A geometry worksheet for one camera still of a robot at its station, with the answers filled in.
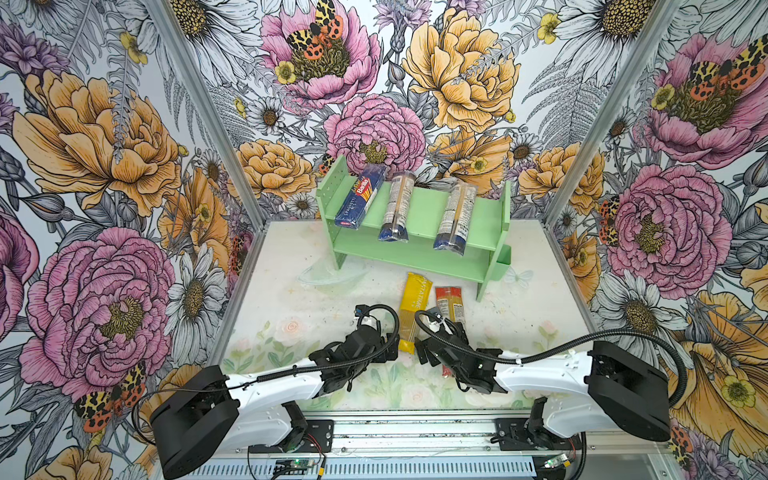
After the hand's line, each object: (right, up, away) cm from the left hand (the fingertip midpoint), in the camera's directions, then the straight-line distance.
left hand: (383, 344), depth 85 cm
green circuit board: (-20, -24, -14) cm, 34 cm away
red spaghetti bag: (+21, +10, +12) cm, 26 cm away
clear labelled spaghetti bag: (+20, +35, -5) cm, 40 cm away
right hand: (+14, +1, +1) cm, 14 cm away
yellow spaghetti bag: (+10, +12, +12) cm, 20 cm away
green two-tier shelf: (+29, +25, -2) cm, 38 cm away
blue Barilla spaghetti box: (-6, +42, 0) cm, 42 cm away
